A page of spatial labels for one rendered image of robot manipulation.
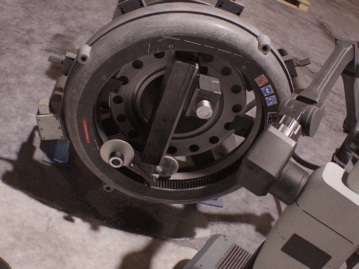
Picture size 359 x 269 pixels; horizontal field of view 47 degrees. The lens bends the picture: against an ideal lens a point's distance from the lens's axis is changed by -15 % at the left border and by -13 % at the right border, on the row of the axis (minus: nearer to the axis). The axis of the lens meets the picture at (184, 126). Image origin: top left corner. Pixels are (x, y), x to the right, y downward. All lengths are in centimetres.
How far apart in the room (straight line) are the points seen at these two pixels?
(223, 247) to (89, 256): 51
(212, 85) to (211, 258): 60
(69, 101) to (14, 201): 61
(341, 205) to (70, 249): 110
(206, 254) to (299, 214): 61
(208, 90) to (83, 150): 48
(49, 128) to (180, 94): 47
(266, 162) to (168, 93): 46
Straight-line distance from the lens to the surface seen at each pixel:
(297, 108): 115
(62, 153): 203
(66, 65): 151
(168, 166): 162
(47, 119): 153
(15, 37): 292
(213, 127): 162
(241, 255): 166
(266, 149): 102
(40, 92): 245
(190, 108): 132
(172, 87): 135
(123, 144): 149
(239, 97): 156
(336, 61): 132
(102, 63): 134
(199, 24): 128
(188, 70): 132
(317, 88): 122
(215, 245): 164
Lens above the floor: 143
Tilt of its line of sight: 34 degrees down
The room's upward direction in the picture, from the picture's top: 24 degrees clockwise
